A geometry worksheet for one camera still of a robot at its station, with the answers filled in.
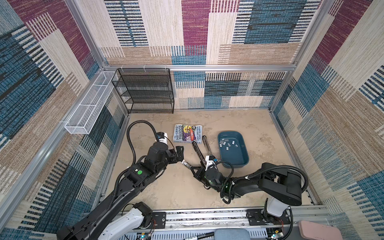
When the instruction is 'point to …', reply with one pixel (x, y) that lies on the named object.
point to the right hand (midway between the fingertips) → (190, 170)
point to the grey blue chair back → (232, 234)
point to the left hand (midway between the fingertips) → (176, 146)
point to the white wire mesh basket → (81, 121)
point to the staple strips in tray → (224, 143)
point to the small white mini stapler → (185, 163)
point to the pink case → (314, 231)
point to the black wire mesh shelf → (145, 88)
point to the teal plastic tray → (232, 148)
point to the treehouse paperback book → (185, 133)
